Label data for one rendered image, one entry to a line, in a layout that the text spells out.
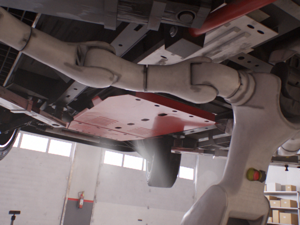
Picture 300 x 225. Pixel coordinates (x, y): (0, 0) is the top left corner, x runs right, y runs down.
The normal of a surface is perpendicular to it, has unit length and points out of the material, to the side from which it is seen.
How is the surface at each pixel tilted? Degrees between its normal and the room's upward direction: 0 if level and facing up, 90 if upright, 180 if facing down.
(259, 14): 180
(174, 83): 116
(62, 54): 110
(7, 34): 126
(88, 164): 90
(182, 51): 180
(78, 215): 90
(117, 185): 90
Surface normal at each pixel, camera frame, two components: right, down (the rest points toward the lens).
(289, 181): -0.84, -0.25
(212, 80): -0.04, 0.14
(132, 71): 0.44, -0.28
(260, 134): -0.59, 0.15
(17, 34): 0.54, 0.39
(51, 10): -0.11, 0.94
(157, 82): -0.02, 0.46
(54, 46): 0.69, -0.05
